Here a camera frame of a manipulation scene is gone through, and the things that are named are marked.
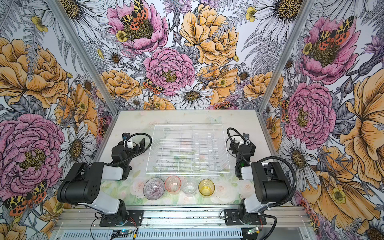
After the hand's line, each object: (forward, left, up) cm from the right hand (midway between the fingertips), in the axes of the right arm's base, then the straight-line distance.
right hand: (242, 143), depth 93 cm
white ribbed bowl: (-23, +52, -6) cm, 57 cm away
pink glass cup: (-21, +42, -7) cm, 47 cm away
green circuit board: (-43, +65, -8) cm, 78 cm away
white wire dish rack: (-1, +31, -5) cm, 31 cm away
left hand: (+3, +64, +2) cm, 64 cm away
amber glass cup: (-23, +23, -7) cm, 33 cm away
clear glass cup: (-22, +32, -8) cm, 40 cm away
